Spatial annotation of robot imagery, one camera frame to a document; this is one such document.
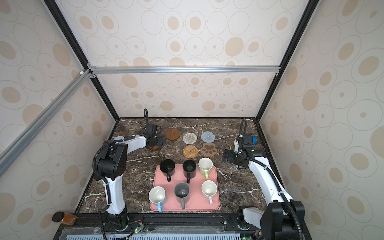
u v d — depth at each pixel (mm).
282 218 393
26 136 562
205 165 903
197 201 816
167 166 868
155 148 977
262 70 900
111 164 546
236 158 722
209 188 821
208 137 1091
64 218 675
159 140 946
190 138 1062
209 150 1003
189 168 890
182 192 813
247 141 635
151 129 838
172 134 1093
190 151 1005
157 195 785
